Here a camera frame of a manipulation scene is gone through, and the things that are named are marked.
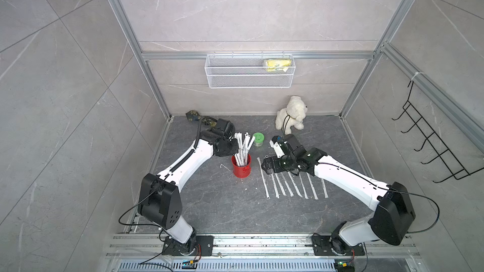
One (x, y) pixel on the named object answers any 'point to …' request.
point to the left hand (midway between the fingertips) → (237, 147)
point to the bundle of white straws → (241, 157)
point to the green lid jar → (259, 139)
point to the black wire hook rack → (445, 155)
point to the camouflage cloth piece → (193, 116)
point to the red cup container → (243, 171)
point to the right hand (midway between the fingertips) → (271, 164)
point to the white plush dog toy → (291, 116)
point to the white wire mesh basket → (249, 71)
